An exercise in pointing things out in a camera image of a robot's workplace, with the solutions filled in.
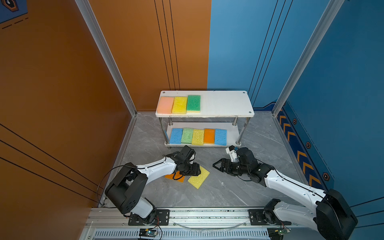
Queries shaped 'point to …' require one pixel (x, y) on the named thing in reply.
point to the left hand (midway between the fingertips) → (198, 171)
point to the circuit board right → (277, 233)
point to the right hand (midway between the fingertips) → (215, 167)
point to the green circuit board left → (147, 232)
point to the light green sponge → (187, 134)
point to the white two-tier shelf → (229, 110)
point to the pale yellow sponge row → (198, 137)
